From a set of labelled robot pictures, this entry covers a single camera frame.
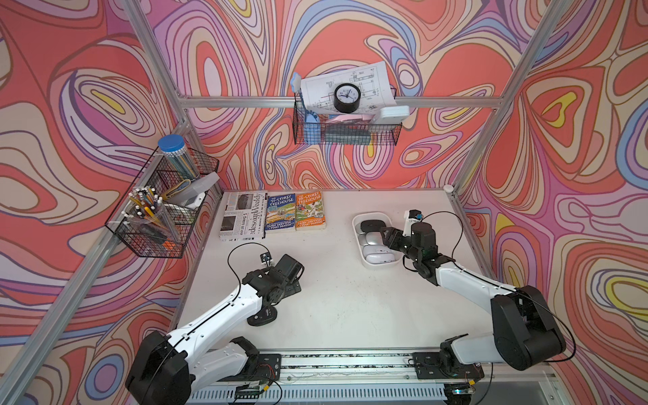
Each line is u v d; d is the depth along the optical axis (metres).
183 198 0.74
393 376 0.73
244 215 1.06
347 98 0.78
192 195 0.73
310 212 1.08
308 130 0.80
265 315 0.82
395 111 0.71
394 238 0.78
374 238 0.99
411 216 0.79
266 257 0.74
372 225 1.01
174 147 0.70
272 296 0.57
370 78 0.82
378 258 0.94
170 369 0.38
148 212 0.58
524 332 0.43
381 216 1.03
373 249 0.98
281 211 1.09
